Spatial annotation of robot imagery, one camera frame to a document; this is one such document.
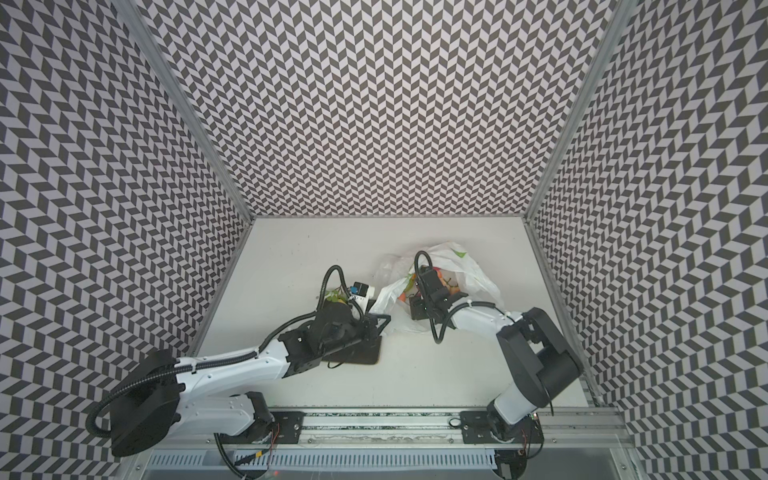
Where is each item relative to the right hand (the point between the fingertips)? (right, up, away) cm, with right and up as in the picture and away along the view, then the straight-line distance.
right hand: (423, 311), depth 92 cm
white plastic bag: (+9, +14, -11) cm, 20 cm away
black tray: (-16, -4, -23) cm, 28 cm away
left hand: (-10, +1, -15) cm, 18 cm away
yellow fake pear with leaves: (-27, +5, -2) cm, 28 cm away
